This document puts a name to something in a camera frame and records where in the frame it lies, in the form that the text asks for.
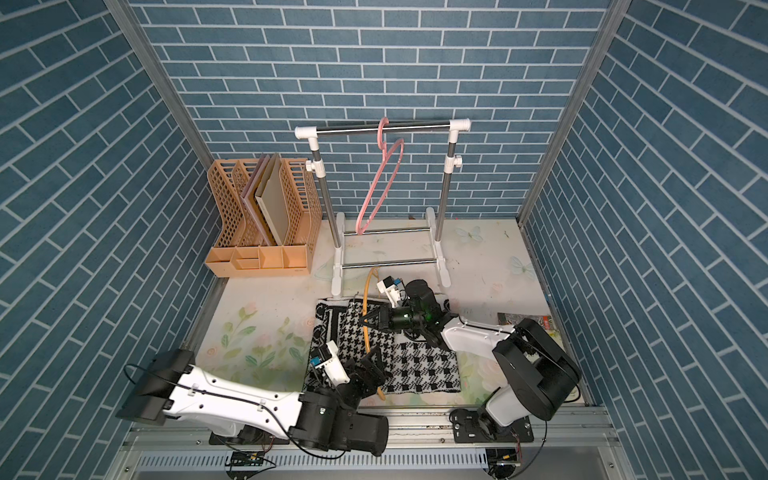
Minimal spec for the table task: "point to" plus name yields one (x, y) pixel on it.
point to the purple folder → (249, 197)
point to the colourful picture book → (508, 318)
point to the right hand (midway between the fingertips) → (364, 323)
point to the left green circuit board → (246, 458)
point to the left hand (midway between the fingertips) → (382, 369)
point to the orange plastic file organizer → (242, 250)
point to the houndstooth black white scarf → (410, 365)
